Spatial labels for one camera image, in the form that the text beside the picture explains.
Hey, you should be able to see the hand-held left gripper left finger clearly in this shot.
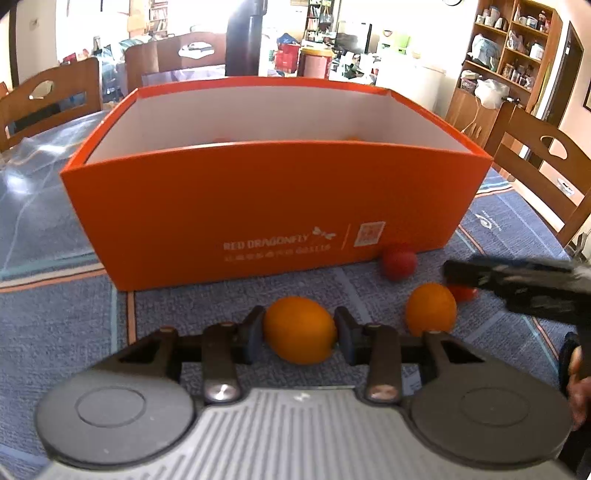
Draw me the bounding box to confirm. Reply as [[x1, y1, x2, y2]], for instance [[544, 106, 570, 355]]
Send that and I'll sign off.
[[99, 305, 267, 408]]

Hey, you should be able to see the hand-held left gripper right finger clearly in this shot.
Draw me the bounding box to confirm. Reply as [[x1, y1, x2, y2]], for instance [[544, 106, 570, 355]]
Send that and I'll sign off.
[[333, 305, 491, 408]]

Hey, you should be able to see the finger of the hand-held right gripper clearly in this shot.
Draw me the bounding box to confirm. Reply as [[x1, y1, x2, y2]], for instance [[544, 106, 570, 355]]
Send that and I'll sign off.
[[442, 257, 591, 331]]

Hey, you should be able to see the orange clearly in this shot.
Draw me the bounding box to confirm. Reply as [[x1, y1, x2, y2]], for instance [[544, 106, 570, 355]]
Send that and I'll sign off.
[[405, 283, 458, 337], [263, 296, 338, 365]]

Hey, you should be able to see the small red apple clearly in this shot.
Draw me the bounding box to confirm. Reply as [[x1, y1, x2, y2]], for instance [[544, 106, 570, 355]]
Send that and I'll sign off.
[[381, 244, 419, 281], [447, 284, 478, 304]]

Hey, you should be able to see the orange cardboard box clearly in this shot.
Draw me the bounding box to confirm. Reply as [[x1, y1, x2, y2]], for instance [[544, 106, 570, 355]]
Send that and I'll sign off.
[[60, 76, 495, 292]]

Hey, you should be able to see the person's right hand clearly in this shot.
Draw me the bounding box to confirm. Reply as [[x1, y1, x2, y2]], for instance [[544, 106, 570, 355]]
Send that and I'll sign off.
[[567, 345, 591, 431]]

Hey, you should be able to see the wooden chair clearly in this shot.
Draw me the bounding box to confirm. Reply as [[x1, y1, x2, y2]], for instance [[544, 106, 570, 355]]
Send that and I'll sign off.
[[124, 31, 228, 90], [482, 100, 591, 247], [0, 56, 103, 153]]

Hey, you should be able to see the wooden bookshelf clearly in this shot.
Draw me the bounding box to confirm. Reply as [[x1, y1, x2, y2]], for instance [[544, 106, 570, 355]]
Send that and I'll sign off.
[[445, 0, 564, 148]]

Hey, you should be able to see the white plastic bag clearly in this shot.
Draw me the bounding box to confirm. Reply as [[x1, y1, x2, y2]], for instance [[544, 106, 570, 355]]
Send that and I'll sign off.
[[475, 78, 509, 109]]

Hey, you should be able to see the white chest freezer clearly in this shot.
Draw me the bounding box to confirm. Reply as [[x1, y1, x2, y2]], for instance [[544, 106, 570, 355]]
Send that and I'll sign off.
[[374, 60, 446, 114]]

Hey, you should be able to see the blue plastic bag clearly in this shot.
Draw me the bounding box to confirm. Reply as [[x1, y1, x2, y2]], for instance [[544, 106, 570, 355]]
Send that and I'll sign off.
[[471, 34, 502, 70]]

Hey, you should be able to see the pink and red can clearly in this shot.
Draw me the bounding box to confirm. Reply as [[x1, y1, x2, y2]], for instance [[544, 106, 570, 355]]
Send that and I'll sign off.
[[298, 46, 334, 81]]

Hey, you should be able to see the green box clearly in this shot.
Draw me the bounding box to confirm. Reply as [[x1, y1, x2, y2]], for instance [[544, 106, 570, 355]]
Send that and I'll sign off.
[[376, 30, 411, 51]]

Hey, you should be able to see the red plastic basket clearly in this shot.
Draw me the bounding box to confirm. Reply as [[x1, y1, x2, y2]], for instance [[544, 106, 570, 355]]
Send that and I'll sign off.
[[276, 42, 301, 73]]

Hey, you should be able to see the black television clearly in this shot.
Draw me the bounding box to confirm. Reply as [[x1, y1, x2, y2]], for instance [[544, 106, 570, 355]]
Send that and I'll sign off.
[[335, 21, 373, 55]]

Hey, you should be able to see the black thermos bottle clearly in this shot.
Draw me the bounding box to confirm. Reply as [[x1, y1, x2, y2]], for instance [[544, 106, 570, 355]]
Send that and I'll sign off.
[[225, 0, 269, 77]]

